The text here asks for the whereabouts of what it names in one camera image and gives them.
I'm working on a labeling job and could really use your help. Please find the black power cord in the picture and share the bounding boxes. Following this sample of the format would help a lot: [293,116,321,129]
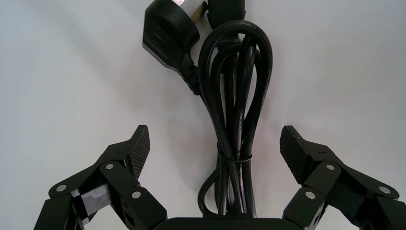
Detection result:
[142,0,273,219]

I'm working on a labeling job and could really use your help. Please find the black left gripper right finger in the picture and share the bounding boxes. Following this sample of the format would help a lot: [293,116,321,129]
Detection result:
[280,125,406,230]

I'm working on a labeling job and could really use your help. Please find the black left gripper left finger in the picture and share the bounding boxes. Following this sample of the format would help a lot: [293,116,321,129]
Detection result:
[33,125,168,230]

